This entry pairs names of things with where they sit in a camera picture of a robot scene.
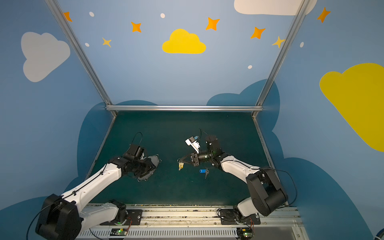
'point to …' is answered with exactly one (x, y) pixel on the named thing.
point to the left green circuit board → (119, 231)
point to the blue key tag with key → (204, 171)
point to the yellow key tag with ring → (180, 165)
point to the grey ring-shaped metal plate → (156, 160)
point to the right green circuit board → (244, 232)
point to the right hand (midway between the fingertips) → (182, 160)
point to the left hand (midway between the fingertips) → (156, 168)
